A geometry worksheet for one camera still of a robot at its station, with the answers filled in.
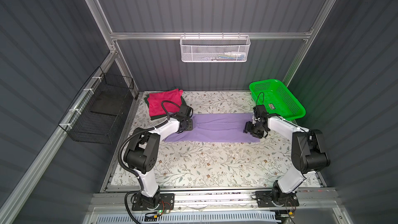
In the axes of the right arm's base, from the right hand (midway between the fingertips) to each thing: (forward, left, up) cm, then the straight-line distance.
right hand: (249, 133), depth 95 cm
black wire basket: (-5, +80, +26) cm, 85 cm away
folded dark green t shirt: (+23, +62, +6) cm, 66 cm away
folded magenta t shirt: (+23, +62, +6) cm, 67 cm away
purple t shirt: (+5, +20, -2) cm, 20 cm away
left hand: (+5, +39, +3) cm, 39 cm away
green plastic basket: (+31, -27, -3) cm, 41 cm away
